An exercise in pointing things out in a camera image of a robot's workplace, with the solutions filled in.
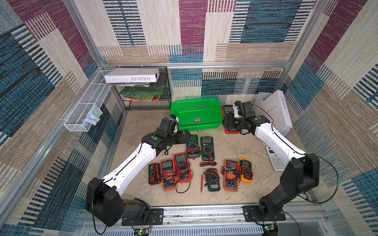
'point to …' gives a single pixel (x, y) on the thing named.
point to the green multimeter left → (194, 150)
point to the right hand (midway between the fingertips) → (229, 119)
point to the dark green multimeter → (207, 147)
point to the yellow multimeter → (245, 170)
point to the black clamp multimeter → (212, 178)
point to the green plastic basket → (197, 114)
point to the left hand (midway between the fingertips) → (183, 134)
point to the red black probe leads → (208, 163)
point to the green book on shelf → (141, 92)
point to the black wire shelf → (160, 102)
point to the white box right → (276, 107)
